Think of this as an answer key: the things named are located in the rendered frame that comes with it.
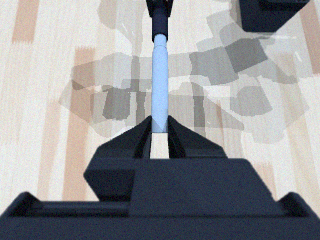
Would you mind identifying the light blue marker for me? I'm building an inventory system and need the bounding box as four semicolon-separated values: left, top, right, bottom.
151;34;168;133

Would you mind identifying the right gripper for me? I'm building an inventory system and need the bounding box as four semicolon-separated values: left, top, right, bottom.
146;0;174;18

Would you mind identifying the dark blue cylinder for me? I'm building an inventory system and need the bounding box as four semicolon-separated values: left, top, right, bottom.
152;0;168;43

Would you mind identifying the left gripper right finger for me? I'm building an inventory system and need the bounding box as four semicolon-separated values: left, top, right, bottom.
167;115;228;158

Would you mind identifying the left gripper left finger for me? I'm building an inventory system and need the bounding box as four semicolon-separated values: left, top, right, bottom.
91;115;152;159

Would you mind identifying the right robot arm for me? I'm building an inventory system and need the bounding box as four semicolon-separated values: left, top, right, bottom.
258;0;310;11

